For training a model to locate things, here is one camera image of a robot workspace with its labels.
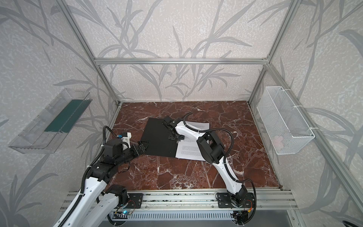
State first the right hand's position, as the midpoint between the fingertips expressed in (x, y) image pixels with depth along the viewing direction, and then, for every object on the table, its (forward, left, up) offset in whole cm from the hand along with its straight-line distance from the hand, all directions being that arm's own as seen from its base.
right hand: (176, 133), depth 99 cm
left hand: (-15, +13, +17) cm, 26 cm away
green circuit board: (-46, +22, -1) cm, 51 cm away
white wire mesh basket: (-18, -53, +33) cm, 65 cm away
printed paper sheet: (-10, -9, -2) cm, 14 cm away
